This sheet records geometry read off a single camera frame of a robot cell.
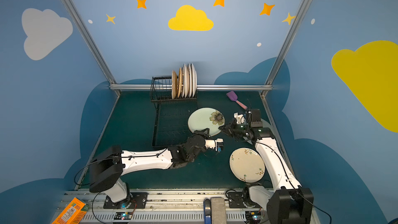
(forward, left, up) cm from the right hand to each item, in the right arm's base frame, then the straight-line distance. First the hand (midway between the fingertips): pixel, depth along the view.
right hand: (220, 126), depth 77 cm
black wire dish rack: (+12, +31, -21) cm, 39 cm away
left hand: (0, +6, -1) cm, 6 cm away
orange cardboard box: (-39, +64, -16) cm, 77 cm away
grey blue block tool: (-34, 0, -18) cm, 38 cm away
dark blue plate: (+17, +25, +11) cm, 32 cm away
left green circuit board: (-38, +44, -22) cm, 62 cm away
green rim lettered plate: (+21, +14, +11) cm, 27 cm away
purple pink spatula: (+41, -14, -22) cm, 49 cm away
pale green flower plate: (+7, +8, -3) cm, 11 cm away
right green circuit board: (-35, -17, -23) cm, 45 cm away
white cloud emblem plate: (+19, +18, +11) cm, 28 cm away
